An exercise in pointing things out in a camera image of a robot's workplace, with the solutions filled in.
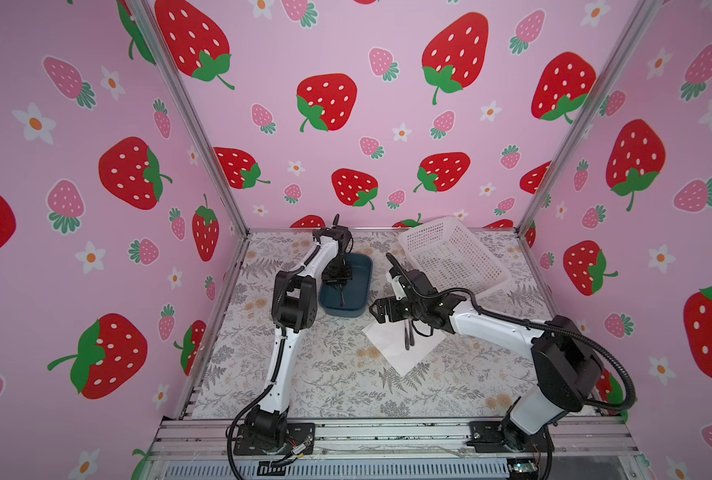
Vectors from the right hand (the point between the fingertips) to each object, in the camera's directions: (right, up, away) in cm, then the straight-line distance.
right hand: (379, 306), depth 86 cm
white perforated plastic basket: (+29, +15, +26) cm, 42 cm away
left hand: (-11, +4, +18) cm, 22 cm away
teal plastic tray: (-7, +2, +18) cm, 19 cm away
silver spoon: (-12, 0, +15) cm, 19 cm away
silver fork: (+9, -10, +6) cm, 15 cm away
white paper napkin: (+3, -11, +4) cm, 12 cm away
